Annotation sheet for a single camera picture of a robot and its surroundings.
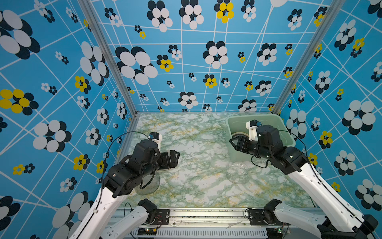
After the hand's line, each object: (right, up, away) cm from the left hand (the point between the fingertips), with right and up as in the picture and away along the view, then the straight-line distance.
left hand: (173, 154), depth 65 cm
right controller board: (+48, -38, +5) cm, 61 cm away
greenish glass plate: (-19, -19, +20) cm, 33 cm away
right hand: (+28, +5, +4) cm, 29 cm away
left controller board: (-14, -39, +7) cm, 42 cm away
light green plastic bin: (+35, +13, +26) cm, 46 cm away
